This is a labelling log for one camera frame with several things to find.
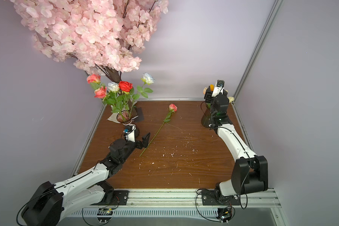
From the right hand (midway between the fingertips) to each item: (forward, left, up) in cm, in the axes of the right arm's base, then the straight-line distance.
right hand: (217, 84), depth 75 cm
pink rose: (+12, +26, -34) cm, 45 cm away
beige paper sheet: (+5, +74, -37) cm, 83 cm away
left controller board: (-57, +60, -41) cm, 92 cm away
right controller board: (-55, -3, -40) cm, 68 cm away
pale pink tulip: (+5, +5, -9) cm, 12 cm away
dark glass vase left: (-7, +56, -22) cm, 60 cm away
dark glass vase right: (+2, +1, -34) cm, 34 cm away
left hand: (-19, +40, -20) cm, 49 cm away
